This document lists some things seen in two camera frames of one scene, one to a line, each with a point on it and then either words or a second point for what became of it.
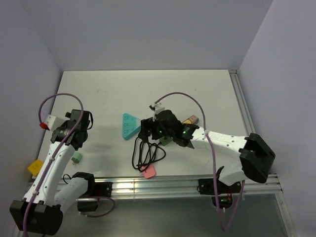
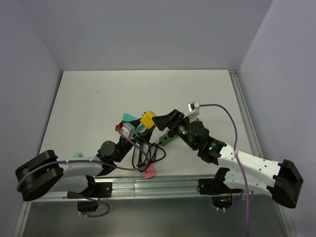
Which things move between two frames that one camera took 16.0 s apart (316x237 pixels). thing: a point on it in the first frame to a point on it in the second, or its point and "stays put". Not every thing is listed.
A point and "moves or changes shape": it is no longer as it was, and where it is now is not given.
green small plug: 76,158 stays put
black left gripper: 67,115 to 144,138
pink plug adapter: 149,172 stays put
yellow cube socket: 35,167 moves or changes shape
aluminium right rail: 241,103 stays put
